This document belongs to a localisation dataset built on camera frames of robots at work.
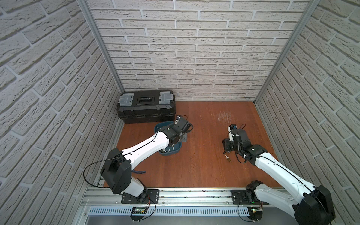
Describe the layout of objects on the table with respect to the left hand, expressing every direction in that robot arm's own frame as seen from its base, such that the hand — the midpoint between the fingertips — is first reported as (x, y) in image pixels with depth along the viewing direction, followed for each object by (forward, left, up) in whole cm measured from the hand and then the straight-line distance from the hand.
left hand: (184, 133), depth 84 cm
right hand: (-4, -26, -3) cm, 27 cm away
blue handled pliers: (-19, +27, -14) cm, 36 cm away
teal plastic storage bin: (-4, +7, -13) cm, 16 cm away
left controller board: (-37, +25, -17) cm, 48 cm away
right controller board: (-39, -37, -14) cm, 56 cm away
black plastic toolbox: (+21, +28, +2) cm, 35 cm away
